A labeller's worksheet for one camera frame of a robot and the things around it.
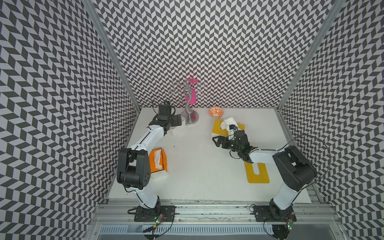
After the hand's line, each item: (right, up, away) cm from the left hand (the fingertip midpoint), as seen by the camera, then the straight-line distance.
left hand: (172, 118), depth 93 cm
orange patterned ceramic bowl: (+30, +5, +22) cm, 38 cm away
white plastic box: (+1, -8, +6) cm, 10 cm away
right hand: (+29, -14, 0) cm, 32 cm away
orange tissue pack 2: (-5, -23, -12) cm, 27 cm away
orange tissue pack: (+33, -4, -1) cm, 34 cm away
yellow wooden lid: (+53, -34, -9) cm, 64 cm away
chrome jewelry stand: (+10, +17, -1) cm, 20 cm away
